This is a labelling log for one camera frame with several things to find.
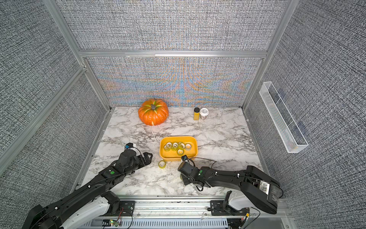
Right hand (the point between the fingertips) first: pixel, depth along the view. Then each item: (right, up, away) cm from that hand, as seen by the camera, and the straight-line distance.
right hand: (184, 172), depth 85 cm
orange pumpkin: (-22, +37, +15) cm, 45 cm away
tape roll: (-12, +12, +10) cm, 20 cm away
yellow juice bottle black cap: (+9, +36, +21) cm, 43 cm away
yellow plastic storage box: (-8, +8, +9) cm, 14 cm away
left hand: (-20, +10, -3) cm, 23 cm away
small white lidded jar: (+15, +37, +22) cm, 45 cm away
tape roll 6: (-14, +4, +4) cm, 15 cm away
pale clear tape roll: (-2, +15, +10) cm, 17 cm away
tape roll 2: (-10, +15, +10) cm, 21 cm away
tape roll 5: (-3, +10, +8) cm, 13 cm away
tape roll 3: (-6, +13, +10) cm, 18 cm away
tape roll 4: (+3, +13, +11) cm, 17 cm away
